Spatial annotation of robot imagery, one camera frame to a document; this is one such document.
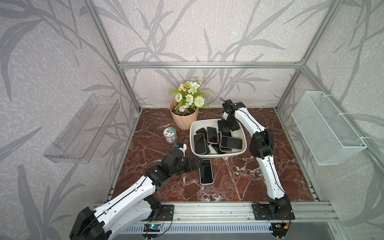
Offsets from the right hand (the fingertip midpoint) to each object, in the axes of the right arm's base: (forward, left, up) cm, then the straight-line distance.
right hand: (225, 128), depth 103 cm
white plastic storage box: (-15, +9, -4) cm, 18 cm away
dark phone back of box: (+1, +16, -4) cm, 16 cm away
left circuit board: (-55, +40, -5) cm, 69 cm away
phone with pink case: (-29, +14, -4) cm, 33 cm away
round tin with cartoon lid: (-6, +37, +4) cm, 38 cm away
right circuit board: (-56, -22, -7) cm, 60 cm away
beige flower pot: (0, +28, +7) cm, 29 cm away
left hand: (-29, +18, +9) cm, 36 cm away
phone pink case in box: (-3, +9, -3) cm, 10 cm away
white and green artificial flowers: (+3, +23, +26) cm, 35 cm away
